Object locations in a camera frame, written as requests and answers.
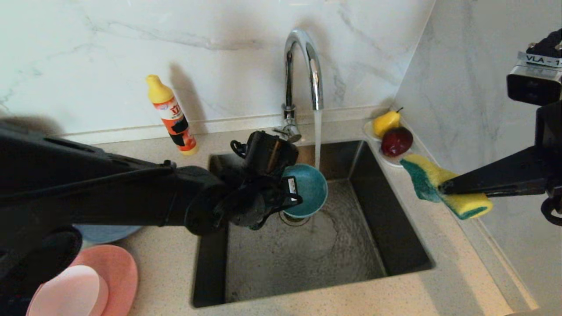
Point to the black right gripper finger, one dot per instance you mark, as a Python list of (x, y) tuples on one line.
[(505, 175), (518, 194)]

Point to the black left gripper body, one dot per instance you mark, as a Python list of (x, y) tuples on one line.
[(250, 202)]

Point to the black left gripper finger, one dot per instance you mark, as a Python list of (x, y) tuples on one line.
[(272, 219), (285, 188)]

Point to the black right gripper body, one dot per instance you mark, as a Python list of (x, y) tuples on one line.
[(553, 166)]

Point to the teal bowl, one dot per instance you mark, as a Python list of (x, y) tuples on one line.
[(309, 188)]

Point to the yellow sponge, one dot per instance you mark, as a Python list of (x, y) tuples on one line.
[(432, 173)]

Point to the orange yellow dish soap bottle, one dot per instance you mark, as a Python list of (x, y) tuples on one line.
[(172, 116)]

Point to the chrome gooseneck faucet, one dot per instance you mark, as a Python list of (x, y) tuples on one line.
[(312, 74)]

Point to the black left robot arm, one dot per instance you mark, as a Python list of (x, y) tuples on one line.
[(88, 188)]

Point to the stainless steel sink basin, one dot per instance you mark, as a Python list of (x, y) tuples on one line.
[(307, 272)]

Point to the round metal drain strainer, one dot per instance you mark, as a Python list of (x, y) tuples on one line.
[(298, 221)]

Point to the small white fruit dish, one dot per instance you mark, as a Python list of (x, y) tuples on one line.
[(390, 161)]

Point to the dark red apple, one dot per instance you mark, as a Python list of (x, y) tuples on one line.
[(397, 141)]

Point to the yellow pear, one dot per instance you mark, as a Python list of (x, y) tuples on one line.
[(384, 123)]

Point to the large pink plate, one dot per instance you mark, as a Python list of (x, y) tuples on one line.
[(123, 276)]

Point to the blue plate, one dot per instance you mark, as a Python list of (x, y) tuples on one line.
[(105, 233)]

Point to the black frying pan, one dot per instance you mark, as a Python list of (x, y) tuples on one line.
[(61, 245)]

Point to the small light pink plate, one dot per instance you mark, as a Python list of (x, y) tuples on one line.
[(70, 294)]

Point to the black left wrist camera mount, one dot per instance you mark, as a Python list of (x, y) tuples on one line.
[(268, 153)]

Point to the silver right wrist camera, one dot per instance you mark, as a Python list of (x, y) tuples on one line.
[(533, 83)]

